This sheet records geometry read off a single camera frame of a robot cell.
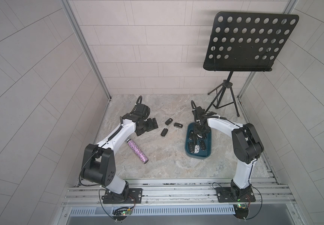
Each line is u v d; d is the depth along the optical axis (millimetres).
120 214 655
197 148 868
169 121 1002
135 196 708
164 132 945
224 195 709
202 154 856
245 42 663
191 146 879
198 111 771
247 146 496
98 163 422
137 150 841
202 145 886
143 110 678
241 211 680
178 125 979
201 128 811
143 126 679
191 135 933
